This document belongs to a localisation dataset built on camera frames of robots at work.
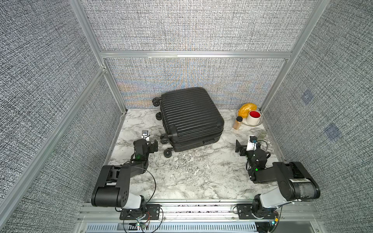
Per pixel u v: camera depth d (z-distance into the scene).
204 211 0.75
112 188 0.44
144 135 0.79
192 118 0.86
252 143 0.76
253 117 1.03
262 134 0.93
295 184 0.45
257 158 0.68
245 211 0.73
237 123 1.03
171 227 0.70
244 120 1.11
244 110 1.11
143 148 0.70
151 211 0.73
